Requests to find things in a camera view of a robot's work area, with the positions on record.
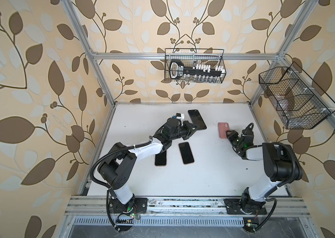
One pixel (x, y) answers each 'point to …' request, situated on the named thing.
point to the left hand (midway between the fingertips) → (202, 125)
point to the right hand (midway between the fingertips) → (228, 134)
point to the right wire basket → (299, 103)
